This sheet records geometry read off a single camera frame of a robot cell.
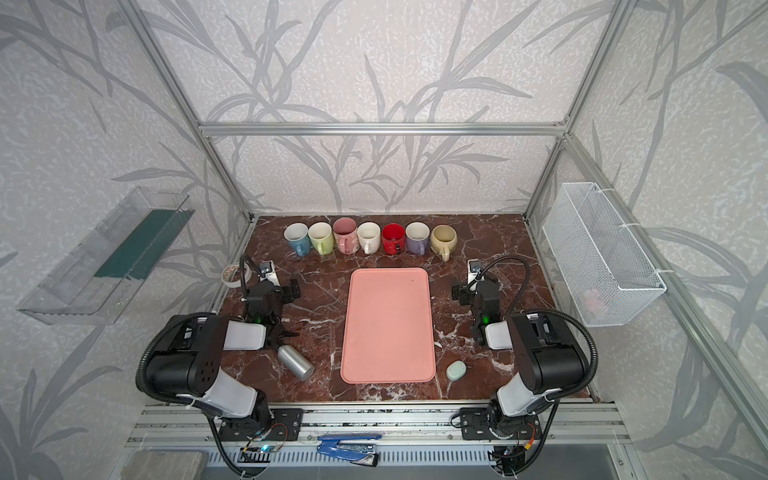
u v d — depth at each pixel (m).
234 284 1.00
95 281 0.65
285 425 0.72
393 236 1.10
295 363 0.81
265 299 0.72
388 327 0.91
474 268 0.81
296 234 1.07
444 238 1.07
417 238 1.06
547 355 0.46
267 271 0.81
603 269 0.63
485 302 0.71
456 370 0.81
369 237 1.02
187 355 0.46
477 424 0.74
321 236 1.03
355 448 0.69
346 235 1.02
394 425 0.75
